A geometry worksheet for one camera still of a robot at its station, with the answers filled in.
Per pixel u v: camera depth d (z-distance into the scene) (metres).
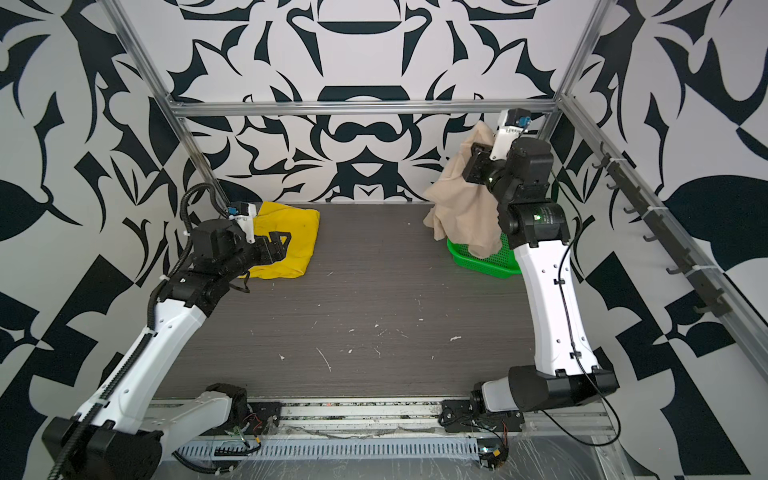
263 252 0.65
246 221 0.65
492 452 0.71
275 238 0.67
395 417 0.76
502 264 1.02
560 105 0.89
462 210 0.75
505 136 0.54
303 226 1.09
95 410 0.38
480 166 0.56
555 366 0.38
